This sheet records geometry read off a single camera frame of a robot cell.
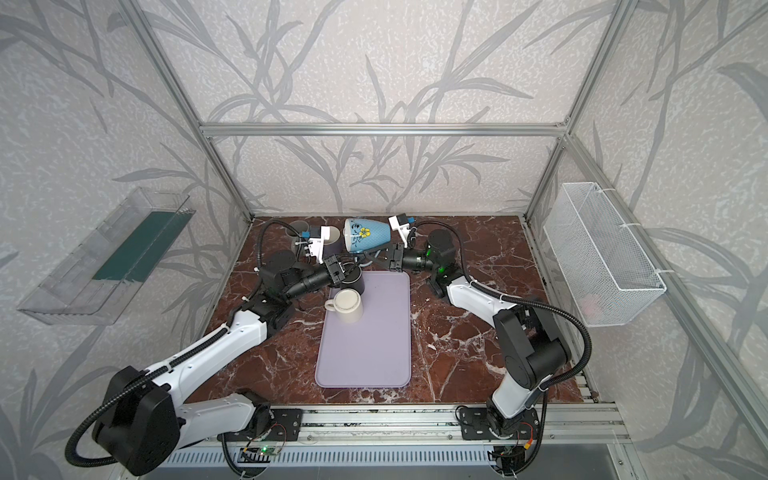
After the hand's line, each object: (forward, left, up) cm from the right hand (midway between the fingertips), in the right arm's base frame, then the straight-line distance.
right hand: (367, 250), depth 73 cm
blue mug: (0, +1, +6) cm, 6 cm away
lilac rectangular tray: (-16, -1, -27) cm, 31 cm away
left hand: (-2, 0, +2) cm, 3 cm away
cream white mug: (-4, +8, -20) cm, 22 cm away
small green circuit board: (-39, +24, -28) cm, 53 cm away
